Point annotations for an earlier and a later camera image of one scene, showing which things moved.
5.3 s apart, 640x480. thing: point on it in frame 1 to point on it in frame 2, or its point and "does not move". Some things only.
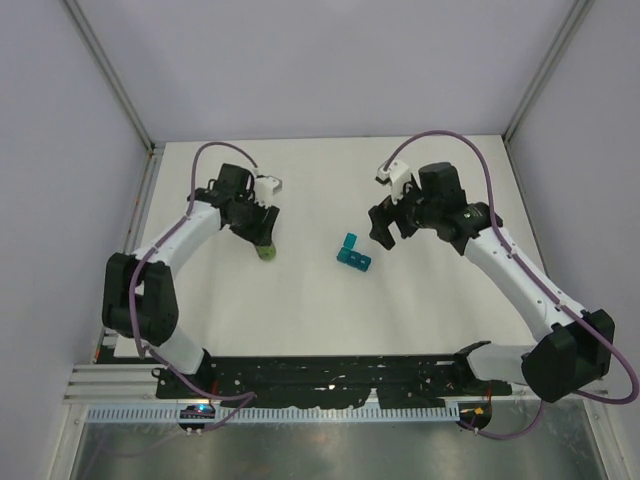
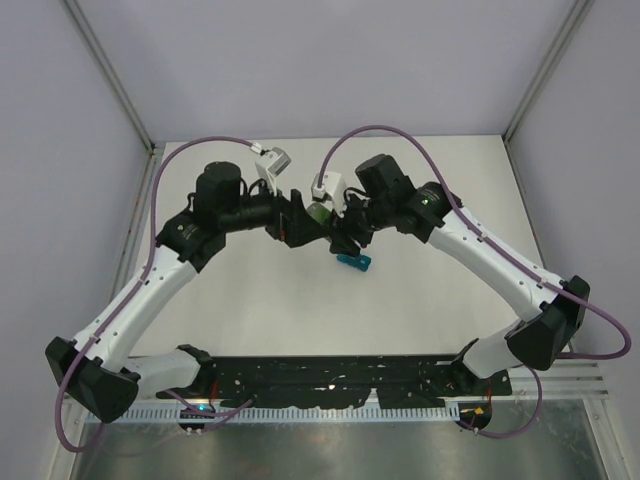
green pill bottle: [266, 253] to [320, 212]
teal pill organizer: [351, 257] does not move
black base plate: [317, 381] does not move
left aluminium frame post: [154, 147] does not move
